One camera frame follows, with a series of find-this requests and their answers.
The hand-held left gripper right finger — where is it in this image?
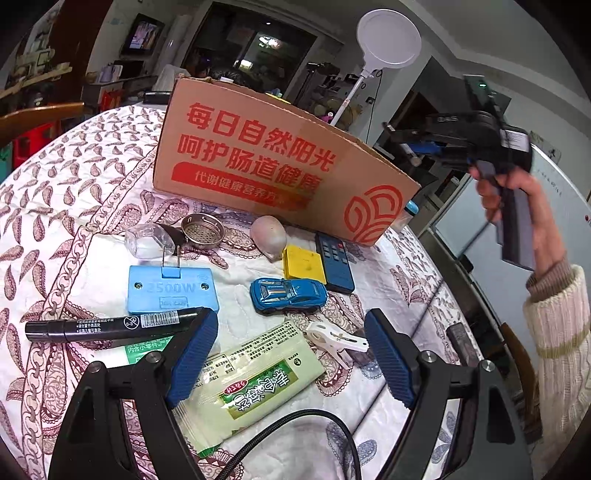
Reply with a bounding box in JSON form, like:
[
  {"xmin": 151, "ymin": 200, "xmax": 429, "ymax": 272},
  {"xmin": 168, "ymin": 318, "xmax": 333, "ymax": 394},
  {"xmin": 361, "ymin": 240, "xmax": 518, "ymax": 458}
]
[{"xmin": 364, "ymin": 308, "xmax": 529, "ymax": 480}]

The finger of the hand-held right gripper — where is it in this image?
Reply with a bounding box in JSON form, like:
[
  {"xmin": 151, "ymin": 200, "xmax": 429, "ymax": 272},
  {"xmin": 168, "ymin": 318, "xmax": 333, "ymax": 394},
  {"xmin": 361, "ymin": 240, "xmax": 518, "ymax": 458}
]
[
  {"xmin": 382, "ymin": 121, "xmax": 445, "ymax": 142},
  {"xmin": 407, "ymin": 140, "xmax": 450, "ymax": 160}
]

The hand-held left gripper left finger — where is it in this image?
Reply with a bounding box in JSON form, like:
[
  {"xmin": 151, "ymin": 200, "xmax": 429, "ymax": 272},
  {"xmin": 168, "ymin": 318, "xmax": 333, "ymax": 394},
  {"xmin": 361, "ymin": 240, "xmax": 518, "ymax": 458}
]
[{"xmin": 48, "ymin": 307, "xmax": 220, "ymax": 480}]

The green seasoning packet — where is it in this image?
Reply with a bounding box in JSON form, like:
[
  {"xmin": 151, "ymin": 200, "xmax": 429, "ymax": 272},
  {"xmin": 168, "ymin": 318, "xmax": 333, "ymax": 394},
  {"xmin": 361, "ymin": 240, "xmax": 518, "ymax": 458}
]
[{"xmin": 177, "ymin": 320, "xmax": 324, "ymax": 459}]

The black marker pen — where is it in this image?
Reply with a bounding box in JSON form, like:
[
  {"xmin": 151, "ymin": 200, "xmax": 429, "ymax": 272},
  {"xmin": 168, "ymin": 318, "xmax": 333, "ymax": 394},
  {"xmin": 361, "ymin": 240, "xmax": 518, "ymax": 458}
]
[{"xmin": 24, "ymin": 308, "xmax": 200, "ymax": 343}]

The printed cardboard box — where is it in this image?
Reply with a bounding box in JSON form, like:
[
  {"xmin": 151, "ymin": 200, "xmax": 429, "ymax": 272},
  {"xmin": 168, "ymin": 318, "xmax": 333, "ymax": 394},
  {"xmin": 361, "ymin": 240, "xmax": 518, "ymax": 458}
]
[{"xmin": 152, "ymin": 77, "xmax": 422, "ymax": 247}]

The person's right forearm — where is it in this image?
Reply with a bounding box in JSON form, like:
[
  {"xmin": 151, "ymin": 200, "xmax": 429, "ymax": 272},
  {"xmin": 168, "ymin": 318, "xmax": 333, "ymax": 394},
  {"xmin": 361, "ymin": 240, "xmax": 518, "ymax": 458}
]
[{"xmin": 523, "ymin": 258, "xmax": 591, "ymax": 462}]

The person's right hand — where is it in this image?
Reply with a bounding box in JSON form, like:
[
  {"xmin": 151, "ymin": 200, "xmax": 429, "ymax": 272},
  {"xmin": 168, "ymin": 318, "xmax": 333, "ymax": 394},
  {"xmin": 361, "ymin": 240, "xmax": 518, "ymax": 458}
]
[{"xmin": 468, "ymin": 166, "xmax": 568, "ymax": 278}]

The small green white packet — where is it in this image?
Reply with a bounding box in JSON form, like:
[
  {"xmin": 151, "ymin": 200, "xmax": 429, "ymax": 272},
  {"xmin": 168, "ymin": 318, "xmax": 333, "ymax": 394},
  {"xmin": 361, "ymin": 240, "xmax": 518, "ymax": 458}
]
[{"xmin": 124, "ymin": 342, "xmax": 179, "ymax": 368}]

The white plastic clip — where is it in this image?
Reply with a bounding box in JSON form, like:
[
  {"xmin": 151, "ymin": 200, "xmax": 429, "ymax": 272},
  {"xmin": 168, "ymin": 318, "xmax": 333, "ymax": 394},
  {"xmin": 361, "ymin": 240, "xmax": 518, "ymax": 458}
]
[{"xmin": 304, "ymin": 321, "xmax": 370, "ymax": 368}]

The blue lid toothpick jar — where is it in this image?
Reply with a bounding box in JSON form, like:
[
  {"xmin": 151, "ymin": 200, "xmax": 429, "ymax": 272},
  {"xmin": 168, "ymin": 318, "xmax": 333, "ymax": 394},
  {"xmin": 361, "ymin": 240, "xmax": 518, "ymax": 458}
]
[{"xmin": 396, "ymin": 202, "xmax": 419, "ymax": 232}]

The blue plug adapter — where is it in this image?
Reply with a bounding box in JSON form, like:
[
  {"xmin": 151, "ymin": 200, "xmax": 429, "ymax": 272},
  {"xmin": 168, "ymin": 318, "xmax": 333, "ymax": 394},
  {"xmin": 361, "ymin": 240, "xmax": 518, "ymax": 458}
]
[{"xmin": 128, "ymin": 249, "xmax": 218, "ymax": 311}]

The standing fan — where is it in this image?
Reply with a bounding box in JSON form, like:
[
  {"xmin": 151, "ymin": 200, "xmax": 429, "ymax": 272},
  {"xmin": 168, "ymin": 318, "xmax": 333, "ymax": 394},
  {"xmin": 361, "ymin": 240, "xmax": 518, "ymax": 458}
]
[{"xmin": 318, "ymin": 88, "xmax": 357, "ymax": 131}]

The blue remote control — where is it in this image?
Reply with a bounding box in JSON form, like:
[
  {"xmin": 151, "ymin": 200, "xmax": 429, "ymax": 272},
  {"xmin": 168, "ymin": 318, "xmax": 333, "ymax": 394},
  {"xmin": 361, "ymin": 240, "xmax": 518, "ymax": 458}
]
[{"xmin": 315, "ymin": 232, "xmax": 356, "ymax": 294}]

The blue toy car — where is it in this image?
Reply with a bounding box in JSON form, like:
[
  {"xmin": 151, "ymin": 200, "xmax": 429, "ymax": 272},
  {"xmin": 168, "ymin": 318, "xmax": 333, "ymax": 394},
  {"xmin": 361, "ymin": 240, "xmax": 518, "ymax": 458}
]
[{"xmin": 250, "ymin": 277, "xmax": 328, "ymax": 316}]

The metal sink strainer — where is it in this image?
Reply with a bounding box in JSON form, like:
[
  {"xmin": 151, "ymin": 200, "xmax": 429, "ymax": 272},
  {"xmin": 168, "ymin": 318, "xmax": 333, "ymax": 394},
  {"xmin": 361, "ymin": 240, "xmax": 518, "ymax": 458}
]
[{"xmin": 180, "ymin": 213, "xmax": 226, "ymax": 250}]

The yellow flat box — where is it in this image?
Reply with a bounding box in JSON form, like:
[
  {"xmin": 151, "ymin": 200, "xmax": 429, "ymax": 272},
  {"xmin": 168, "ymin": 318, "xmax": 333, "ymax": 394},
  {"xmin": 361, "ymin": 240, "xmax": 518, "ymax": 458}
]
[{"xmin": 283, "ymin": 246, "xmax": 327, "ymax": 282}]

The brown chair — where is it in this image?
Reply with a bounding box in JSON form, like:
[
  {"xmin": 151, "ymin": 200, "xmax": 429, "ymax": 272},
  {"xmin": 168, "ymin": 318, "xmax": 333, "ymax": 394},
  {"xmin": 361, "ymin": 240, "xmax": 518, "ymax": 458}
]
[{"xmin": 500, "ymin": 322, "xmax": 542, "ymax": 431}]

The beige egg-shaped stone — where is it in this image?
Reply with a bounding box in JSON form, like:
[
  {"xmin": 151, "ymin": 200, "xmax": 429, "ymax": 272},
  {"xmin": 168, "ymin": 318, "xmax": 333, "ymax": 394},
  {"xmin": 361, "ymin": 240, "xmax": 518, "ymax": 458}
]
[{"xmin": 250, "ymin": 215, "xmax": 287, "ymax": 262}]

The red plastic crate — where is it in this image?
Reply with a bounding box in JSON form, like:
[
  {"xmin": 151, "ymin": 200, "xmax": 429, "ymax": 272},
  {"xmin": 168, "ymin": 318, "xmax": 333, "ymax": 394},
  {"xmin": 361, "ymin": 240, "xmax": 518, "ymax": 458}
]
[{"xmin": 13, "ymin": 122, "xmax": 62, "ymax": 168}]

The wooden chair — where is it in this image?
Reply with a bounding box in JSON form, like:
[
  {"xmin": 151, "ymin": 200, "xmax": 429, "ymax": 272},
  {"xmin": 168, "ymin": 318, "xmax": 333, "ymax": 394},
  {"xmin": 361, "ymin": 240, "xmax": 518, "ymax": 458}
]
[{"xmin": 0, "ymin": 102, "xmax": 86, "ymax": 145}]

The framed screen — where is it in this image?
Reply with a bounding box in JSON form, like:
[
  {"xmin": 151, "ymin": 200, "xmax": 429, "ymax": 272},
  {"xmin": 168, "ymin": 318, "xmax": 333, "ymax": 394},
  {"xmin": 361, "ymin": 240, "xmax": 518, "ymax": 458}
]
[{"xmin": 122, "ymin": 14, "xmax": 165, "ymax": 56}]

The white ring lamp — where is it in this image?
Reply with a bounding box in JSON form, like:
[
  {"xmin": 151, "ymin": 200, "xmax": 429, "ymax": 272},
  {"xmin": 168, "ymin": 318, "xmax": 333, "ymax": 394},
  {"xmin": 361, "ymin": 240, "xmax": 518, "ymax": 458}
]
[{"xmin": 332, "ymin": 9, "xmax": 422, "ymax": 136}]

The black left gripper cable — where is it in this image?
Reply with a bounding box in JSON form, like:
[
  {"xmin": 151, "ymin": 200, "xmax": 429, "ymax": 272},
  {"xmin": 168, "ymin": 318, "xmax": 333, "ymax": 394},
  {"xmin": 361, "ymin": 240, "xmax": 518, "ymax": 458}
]
[{"xmin": 222, "ymin": 410, "xmax": 360, "ymax": 480}]

